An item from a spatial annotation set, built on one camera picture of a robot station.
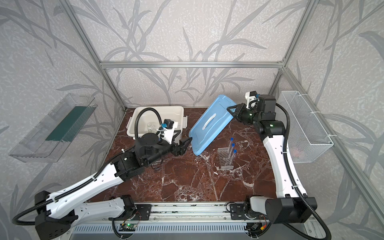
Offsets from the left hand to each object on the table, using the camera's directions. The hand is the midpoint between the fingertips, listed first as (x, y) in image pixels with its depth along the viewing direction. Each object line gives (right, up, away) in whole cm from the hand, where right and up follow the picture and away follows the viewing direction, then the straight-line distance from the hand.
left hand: (189, 133), depth 64 cm
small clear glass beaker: (-29, +1, +38) cm, 48 cm away
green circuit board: (-30, -46, +7) cm, 55 cm away
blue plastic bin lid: (+10, +4, +13) cm, 17 cm away
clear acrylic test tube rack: (+20, -19, +27) cm, 39 cm away
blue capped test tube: (+26, -8, +37) cm, 46 cm away
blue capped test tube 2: (+24, -10, +23) cm, 35 cm away
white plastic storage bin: (-33, +5, +41) cm, 53 cm away
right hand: (+18, +13, +6) cm, 23 cm away
